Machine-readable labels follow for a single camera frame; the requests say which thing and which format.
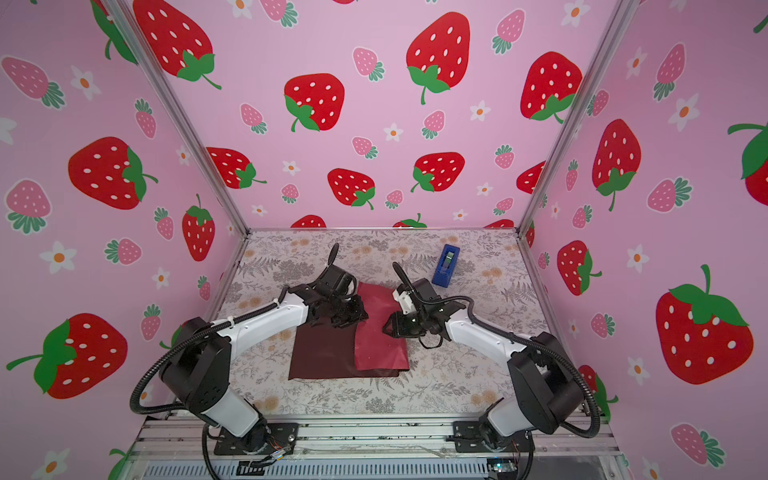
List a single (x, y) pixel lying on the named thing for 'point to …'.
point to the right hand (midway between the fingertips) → (385, 329)
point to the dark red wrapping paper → (361, 350)
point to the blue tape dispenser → (446, 265)
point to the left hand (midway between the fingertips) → (370, 315)
